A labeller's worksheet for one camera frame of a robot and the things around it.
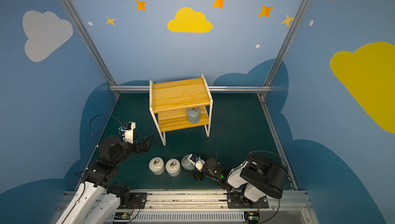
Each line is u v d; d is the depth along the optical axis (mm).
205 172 749
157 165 782
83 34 848
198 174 736
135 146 650
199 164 722
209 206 736
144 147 663
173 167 780
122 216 718
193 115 803
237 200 748
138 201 738
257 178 444
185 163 786
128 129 631
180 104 721
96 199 489
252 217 729
